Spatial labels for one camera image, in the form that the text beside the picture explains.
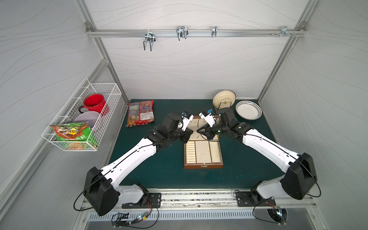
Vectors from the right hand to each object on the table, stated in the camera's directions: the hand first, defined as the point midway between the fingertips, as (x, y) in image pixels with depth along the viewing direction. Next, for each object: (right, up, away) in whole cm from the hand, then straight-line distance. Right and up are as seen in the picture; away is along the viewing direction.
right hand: (198, 129), depth 77 cm
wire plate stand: (+27, +17, +27) cm, 41 cm away
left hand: (-3, -1, -2) cm, 4 cm away
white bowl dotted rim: (+43, +11, +35) cm, 57 cm away
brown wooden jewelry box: (+2, -15, +7) cm, 17 cm away
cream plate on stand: (+21, +19, +24) cm, 37 cm away
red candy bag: (-42, +9, +30) cm, 52 cm away
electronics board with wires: (-38, -44, -8) cm, 59 cm away
